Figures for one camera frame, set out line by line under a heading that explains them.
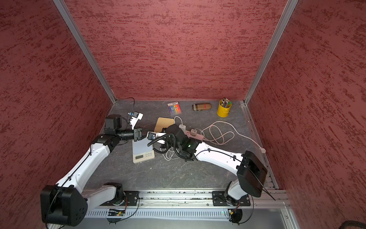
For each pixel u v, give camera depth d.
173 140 0.54
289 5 0.71
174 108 1.14
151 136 0.61
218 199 0.74
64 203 0.38
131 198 0.74
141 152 0.89
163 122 1.04
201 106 1.14
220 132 1.01
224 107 1.01
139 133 0.64
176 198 0.76
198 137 0.95
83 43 0.85
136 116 0.69
